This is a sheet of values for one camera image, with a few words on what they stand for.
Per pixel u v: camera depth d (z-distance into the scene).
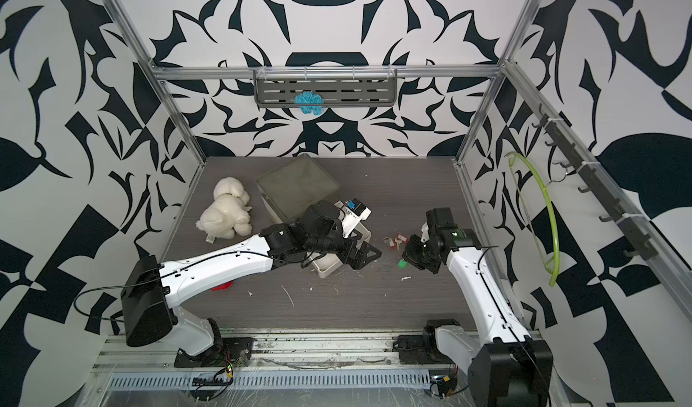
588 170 0.60
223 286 0.49
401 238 0.96
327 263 0.81
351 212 0.64
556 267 0.64
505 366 0.44
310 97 0.91
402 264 0.82
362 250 0.63
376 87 0.99
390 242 0.96
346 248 0.63
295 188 1.45
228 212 0.92
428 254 0.66
